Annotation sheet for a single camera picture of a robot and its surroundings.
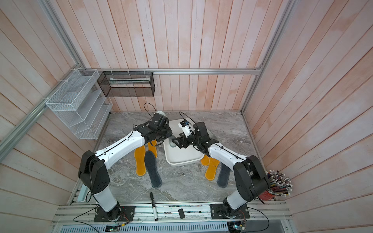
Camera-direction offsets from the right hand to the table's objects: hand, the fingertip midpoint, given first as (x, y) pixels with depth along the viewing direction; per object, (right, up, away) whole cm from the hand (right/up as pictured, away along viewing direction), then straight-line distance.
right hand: (176, 137), depth 86 cm
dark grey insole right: (+29, -24, +1) cm, 37 cm away
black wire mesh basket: (-31, +33, +3) cm, 45 cm away
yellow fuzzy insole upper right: (+18, -16, +6) cm, 25 cm away
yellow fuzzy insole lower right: (+21, -22, +2) cm, 31 cm away
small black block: (+3, -39, -12) cm, 41 cm away
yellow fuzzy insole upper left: (-18, -9, +12) cm, 23 cm away
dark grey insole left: (-16, -19, +5) cm, 26 cm away
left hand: (-3, +1, 0) cm, 3 cm away
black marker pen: (-11, -37, -11) cm, 40 cm away
